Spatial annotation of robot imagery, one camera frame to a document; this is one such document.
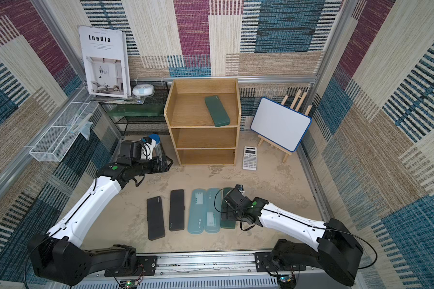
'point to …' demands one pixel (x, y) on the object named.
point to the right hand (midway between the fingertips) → (230, 211)
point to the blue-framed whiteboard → (280, 124)
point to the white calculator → (249, 159)
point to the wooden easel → (276, 146)
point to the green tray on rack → (137, 110)
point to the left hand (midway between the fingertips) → (164, 161)
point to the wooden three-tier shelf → (198, 141)
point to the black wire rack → (133, 125)
